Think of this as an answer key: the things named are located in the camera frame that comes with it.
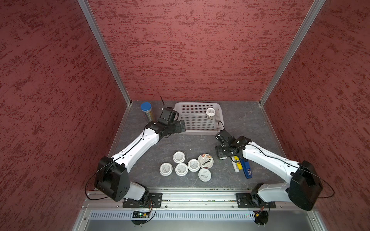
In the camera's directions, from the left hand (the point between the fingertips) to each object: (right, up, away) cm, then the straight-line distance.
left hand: (177, 129), depth 84 cm
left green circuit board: (-19, -42, -12) cm, 48 cm away
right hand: (+27, -15, 0) cm, 31 cm away
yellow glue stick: (+38, -22, +1) cm, 44 cm away
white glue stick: (+35, -22, +1) cm, 41 cm away
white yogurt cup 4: (+3, -22, -5) cm, 23 cm away
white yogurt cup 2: (+1, -17, -1) cm, 17 cm away
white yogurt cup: (+23, +11, +20) cm, 33 cm away
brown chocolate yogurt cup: (+17, -19, -1) cm, 25 cm away
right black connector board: (+43, -43, -14) cm, 63 cm away
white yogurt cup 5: (-6, -22, -5) cm, 24 cm away
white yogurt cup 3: (+10, -20, -4) cm, 23 cm away
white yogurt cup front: (+16, -24, -6) cm, 30 cm away
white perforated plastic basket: (+16, +6, +26) cm, 31 cm away
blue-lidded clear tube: (-21, +14, +7) cm, 26 cm away
